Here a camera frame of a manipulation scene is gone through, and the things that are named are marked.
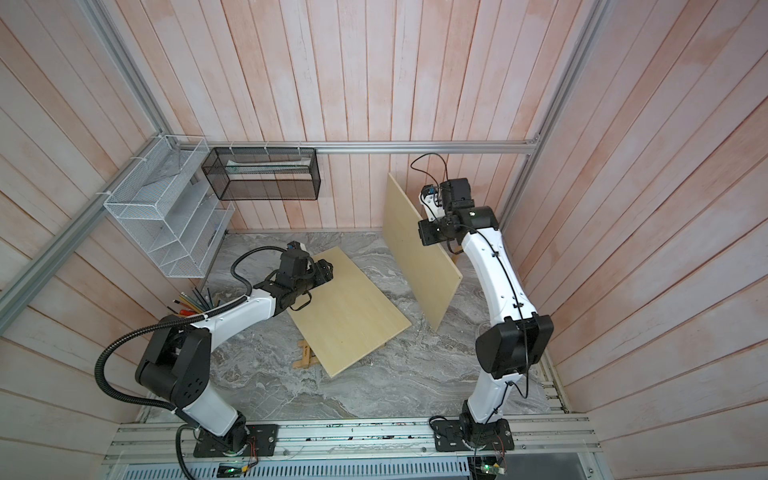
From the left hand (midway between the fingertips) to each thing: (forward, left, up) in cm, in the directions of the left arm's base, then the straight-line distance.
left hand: (326, 272), depth 92 cm
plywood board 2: (-12, -7, -8) cm, 16 cm away
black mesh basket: (+35, +25, +12) cm, 45 cm away
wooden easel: (-25, +3, -7) cm, 26 cm away
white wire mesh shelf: (+4, +39, +17) cm, 43 cm away
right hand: (+4, -29, +16) cm, 34 cm away
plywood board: (-11, -29, +17) cm, 36 cm away
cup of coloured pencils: (-12, +37, +1) cm, 39 cm away
